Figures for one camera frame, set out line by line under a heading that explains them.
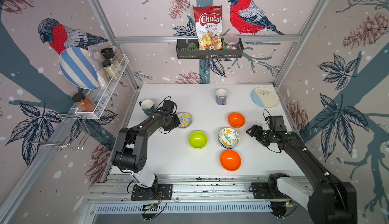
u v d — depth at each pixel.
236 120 0.98
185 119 1.00
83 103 0.61
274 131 0.66
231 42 0.82
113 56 0.81
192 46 0.93
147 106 0.99
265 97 1.14
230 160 0.81
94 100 0.73
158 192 0.72
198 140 0.89
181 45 0.91
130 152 0.46
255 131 0.76
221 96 1.03
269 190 0.68
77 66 0.67
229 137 0.89
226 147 0.82
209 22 0.79
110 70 0.76
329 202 0.39
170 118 0.79
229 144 0.85
